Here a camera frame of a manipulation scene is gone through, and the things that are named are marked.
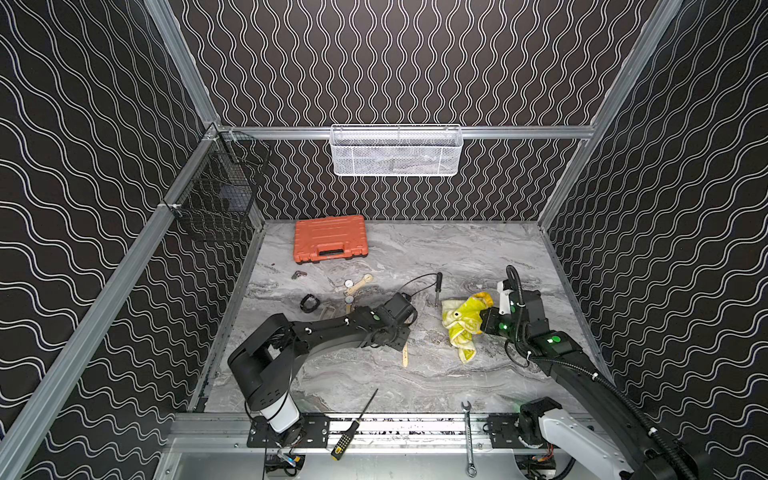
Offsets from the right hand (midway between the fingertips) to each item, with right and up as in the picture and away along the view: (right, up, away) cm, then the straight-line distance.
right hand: (483, 310), depth 83 cm
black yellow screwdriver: (-36, -28, -12) cm, 48 cm away
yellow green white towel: (-5, -3, +2) cm, 6 cm away
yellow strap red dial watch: (-21, -14, +4) cm, 26 cm away
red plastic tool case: (-48, +22, +27) cm, 59 cm away
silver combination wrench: (-7, -35, -13) cm, 38 cm away
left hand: (-21, -9, +2) cm, 23 cm away
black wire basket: (-78, +34, +8) cm, 86 cm away
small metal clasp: (-58, +9, +20) cm, 62 cm away
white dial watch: (-40, +6, +19) cm, 45 cm away
